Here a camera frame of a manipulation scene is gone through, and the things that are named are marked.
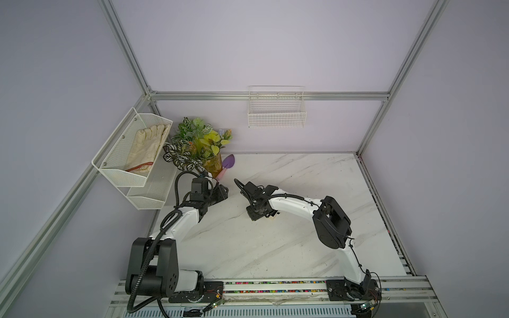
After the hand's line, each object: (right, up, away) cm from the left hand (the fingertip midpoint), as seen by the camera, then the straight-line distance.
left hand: (224, 193), depth 90 cm
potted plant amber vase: (-16, +23, +8) cm, 29 cm away
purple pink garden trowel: (-2, +15, +25) cm, 29 cm away
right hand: (+16, -11, +3) cm, 19 cm away
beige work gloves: (-29, +20, -13) cm, 37 cm away
